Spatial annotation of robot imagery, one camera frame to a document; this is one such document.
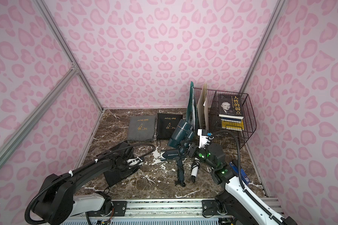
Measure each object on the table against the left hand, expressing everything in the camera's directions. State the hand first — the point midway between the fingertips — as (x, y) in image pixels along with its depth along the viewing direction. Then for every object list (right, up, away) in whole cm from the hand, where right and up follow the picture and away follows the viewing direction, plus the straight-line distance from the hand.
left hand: (129, 167), depth 86 cm
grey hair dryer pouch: (+3, +23, +20) cm, 31 cm away
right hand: (+32, +17, -15) cm, 39 cm away
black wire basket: (+57, +29, +17) cm, 67 cm away
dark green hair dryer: (+31, +21, -16) cm, 41 cm away
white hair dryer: (+40, +2, -2) cm, 40 cm away
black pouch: (+22, +26, +24) cm, 42 cm away
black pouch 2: (+2, +6, -14) cm, 15 cm away
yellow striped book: (+67, +27, +8) cm, 73 cm away
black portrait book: (+64, +38, +4) cm, 75 cm away
